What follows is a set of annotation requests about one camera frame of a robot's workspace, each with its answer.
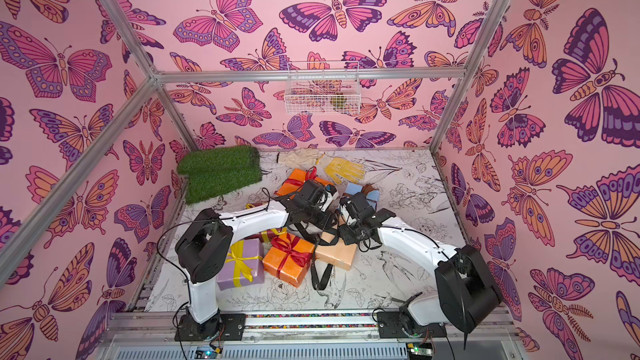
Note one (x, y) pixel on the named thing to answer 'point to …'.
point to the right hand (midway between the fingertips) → (347, 231)
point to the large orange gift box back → (295, 179)
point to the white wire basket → (327, 87)
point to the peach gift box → (339, 255)
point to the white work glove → (297, 157)
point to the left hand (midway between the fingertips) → (337, 219)
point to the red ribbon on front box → (302, 258)
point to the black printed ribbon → (323, 241)
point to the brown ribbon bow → (367, 187)
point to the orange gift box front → (289, 258)
